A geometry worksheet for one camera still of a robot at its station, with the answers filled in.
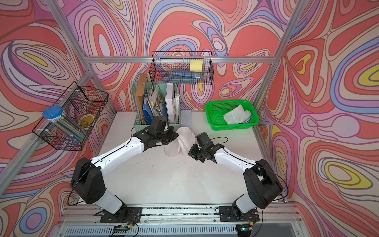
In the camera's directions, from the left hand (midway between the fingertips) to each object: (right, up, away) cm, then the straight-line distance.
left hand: (181, 133), depth 83 cm
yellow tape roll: (-45, +7, -12) cm, 47 cm away
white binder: (-8, +21, +10) cm, 25 cm away
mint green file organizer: (-15, +32, +24) cm, 43 cm away
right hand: (+5, -14, +4) cm, 15 cm away
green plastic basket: (+24, +15, +29) cm, 41 cm away
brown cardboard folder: (-24, +26, +4) cm, 36 cm away
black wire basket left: (-53, +15, -4) cm, 56 cm away
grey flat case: (+2, +10, +36) cm, 38 cm away
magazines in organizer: (-18, +21, +13) cm, 30 cm away
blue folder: (-22, +13, +11) cm, 28 cm away
